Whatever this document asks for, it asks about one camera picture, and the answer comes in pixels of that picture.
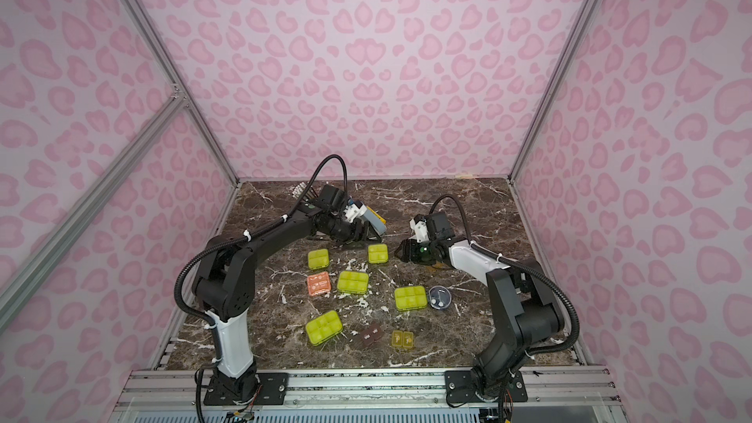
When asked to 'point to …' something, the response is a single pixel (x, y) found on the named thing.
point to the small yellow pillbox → (402, 339)
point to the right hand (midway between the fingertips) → (404, 253)
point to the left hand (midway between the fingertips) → (376, 242)
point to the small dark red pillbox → (372, 334)
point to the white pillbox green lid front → (324, 327)
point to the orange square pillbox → (319, 283)
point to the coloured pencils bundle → (301, 189)
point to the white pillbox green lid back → (378, 254)
